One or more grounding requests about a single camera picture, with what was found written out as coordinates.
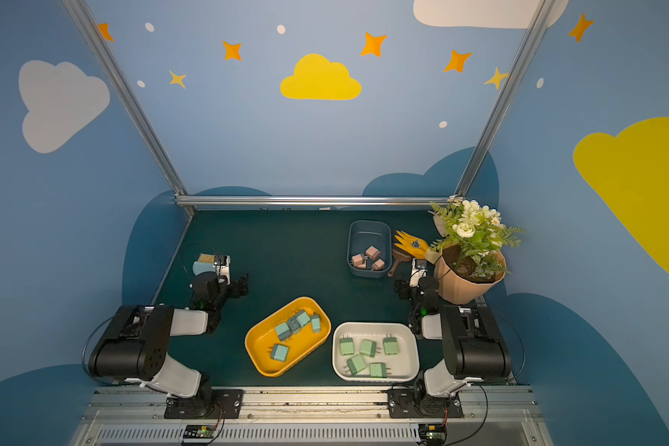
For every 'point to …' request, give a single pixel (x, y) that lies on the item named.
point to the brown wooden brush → (400, 255)
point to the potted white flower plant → (469, 254)
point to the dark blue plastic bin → (360, 236)
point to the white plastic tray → (405, 366)
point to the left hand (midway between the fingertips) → (233, 270)
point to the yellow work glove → (413, 245)
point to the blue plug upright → (283, 332)
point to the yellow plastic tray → (300, 345)
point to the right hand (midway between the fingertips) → (415, 271)
